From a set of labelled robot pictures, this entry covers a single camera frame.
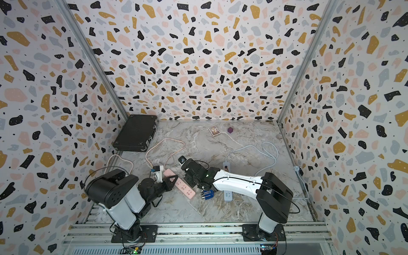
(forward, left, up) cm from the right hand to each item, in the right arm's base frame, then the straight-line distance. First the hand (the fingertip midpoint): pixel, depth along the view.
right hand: (189, 173), depth 83 cm
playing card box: (+39, -11, -9) cm, 41 cm away
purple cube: (+41, -23, -11) cm, 48 cm away
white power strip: (-8, -20, -9) cm, 23 cm away
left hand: (+1, +6, -6) cm, 8 cm away
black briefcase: (+30, +41, -4) cm, 51 cm away
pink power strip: (-2, +6, -8) cm, 11 cm away
